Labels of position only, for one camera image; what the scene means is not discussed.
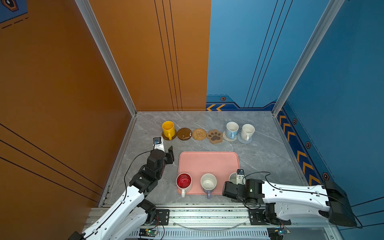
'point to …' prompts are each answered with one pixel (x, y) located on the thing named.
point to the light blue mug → (232, 128)
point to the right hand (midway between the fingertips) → (233, 198)
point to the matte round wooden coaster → (167, 138)
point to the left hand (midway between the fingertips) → (167, 146)
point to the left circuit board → (147, 232)
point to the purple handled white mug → (208, 182)
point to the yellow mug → (168, 129)
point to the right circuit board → (277, 233)
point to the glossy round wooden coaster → (184, 134)
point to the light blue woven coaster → (243, 141)
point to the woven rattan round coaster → (199, 134)
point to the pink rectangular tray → (220, 164)
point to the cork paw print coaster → (215, 136)
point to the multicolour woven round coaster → (228, 139)
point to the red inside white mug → (183, 183)
